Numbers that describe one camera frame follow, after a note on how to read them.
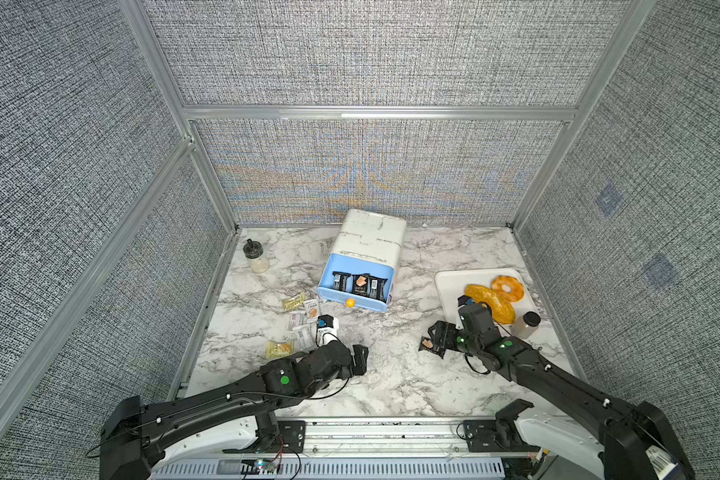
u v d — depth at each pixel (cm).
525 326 84
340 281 84
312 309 95
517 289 100
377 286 84
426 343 87
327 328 68
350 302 79
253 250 99
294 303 97
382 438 75
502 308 92
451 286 103
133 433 45
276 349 86
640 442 40
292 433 74
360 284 84
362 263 84
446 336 75
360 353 68
